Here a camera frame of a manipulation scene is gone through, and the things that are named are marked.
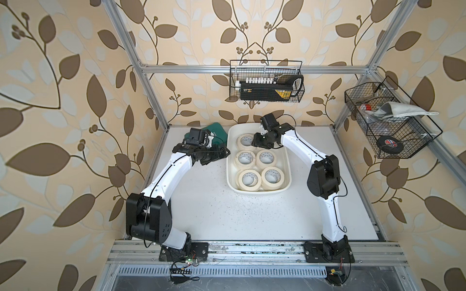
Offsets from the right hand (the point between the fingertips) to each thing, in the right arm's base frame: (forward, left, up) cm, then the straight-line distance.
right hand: (255, 143), depth 97 cm
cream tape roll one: (-17, +5, -10) cm, 20 cm away
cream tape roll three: (-3, -6, -10) cm, 12 cm away
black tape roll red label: (-18, -53, +17) cm, 58 cm away
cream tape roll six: (+8, +6, -8) cm, 13 cm away
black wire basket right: (-12, -55, +21) cm, 60 cm away
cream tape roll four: (-3, +6, -11) cm, 12 cm away
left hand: (-12, +16, +8) cm, 21 cm away
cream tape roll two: (-15, -8, -12) cm, 21 cm away
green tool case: (+10, +20, -5) cm, 23 cm away
